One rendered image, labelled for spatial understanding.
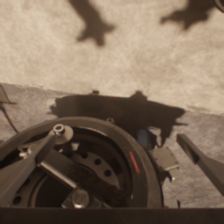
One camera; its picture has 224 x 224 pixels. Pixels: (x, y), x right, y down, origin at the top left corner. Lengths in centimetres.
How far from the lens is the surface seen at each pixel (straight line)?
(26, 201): 82
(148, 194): 62
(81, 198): 50
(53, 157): 69
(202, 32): 93
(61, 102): 119
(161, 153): 75
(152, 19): 87
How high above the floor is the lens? 85
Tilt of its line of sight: 49 degrees down
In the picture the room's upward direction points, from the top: 169 degrees counter-clockwise
